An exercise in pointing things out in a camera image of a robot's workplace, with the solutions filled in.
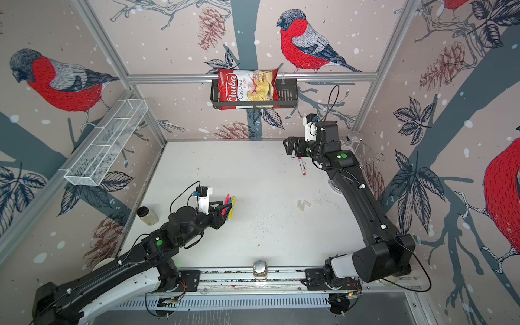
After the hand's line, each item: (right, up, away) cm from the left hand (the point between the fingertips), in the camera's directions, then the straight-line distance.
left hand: (227, 205), depth 72 cm
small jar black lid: (-36, -8, +12) cm, 39 cm away
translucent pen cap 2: (+34, -5, +23) cm, 41 cm away
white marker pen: (+34, +13, +37) cm, 52 cm away
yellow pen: (+2, -1, 0) cm, 2 cm away
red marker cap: (+34, +8, +33) cm, 48 cm away
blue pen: (-3, -3, +23) cm, 24 cm away
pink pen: (-5, -5, +24) cm, 25 cm away
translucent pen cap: (+30, -5, +23) cm, 38 cm away
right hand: (+23, +23, +4) cm, 33 cm away
